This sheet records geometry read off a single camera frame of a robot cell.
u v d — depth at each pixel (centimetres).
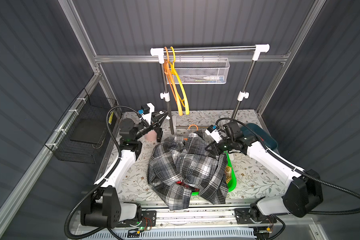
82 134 70
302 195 41
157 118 65
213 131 72
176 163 73
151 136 103
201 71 124
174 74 63
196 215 76
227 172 79
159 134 104
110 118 83
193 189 72
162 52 59
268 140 99
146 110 58
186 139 81
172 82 61
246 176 87
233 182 77
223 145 70
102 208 41
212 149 75
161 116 67
